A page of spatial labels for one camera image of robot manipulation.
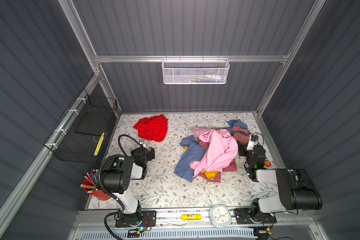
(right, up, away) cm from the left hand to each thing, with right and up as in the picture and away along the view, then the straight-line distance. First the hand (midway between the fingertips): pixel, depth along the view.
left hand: (142, 148), depth 97 cm
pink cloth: (+49, +2, -12) cm, 51 cm away
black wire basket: (-24, +9, -24) cm, 35 cm away
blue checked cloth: (+35, -2, -5) cm, 35 cm away
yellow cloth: (+42, -14, -12) cm, 46 cm away
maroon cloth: (+65, +6, +1) cm, 66 cm away
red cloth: (+6, +13, +7) cm, 16 cm away
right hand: (+67, +4, -6) cm, 67 cm away
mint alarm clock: (+45, -30, -25) cm, 59 cm away
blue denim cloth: (+65, +17, +8) cm, 68 cm away
